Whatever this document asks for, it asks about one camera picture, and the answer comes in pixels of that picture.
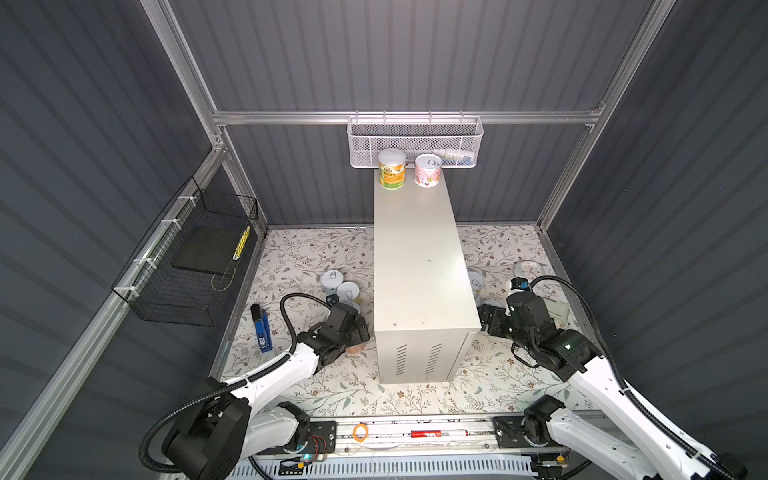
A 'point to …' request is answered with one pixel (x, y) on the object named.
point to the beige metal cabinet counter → (424, 309)
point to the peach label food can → (355, 349)
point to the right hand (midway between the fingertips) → (493, 314)
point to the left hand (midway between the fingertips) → (354, 329)
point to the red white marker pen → (439, 433)
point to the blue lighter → (261, 321)
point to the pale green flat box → (559, 313)
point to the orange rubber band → (361, 440)
